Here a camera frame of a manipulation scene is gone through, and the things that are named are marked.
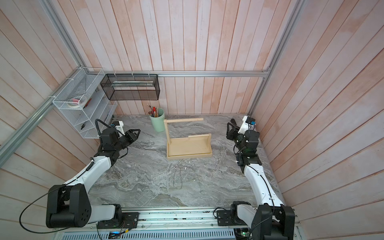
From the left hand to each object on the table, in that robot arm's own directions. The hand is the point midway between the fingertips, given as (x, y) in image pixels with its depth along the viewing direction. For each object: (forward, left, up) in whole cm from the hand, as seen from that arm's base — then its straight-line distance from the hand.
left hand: (140, 132), depth 86 cm
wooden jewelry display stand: (+3, -32, -19) cm, 37 cm away
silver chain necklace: (-20, -24, -19) cm, 37 cm away
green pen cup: (+17, -7, -10) cm, 21 cm away
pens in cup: (+17, -6, 0) cm, 18 cm away
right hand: (0, -50, +9) cm, 51 cm away
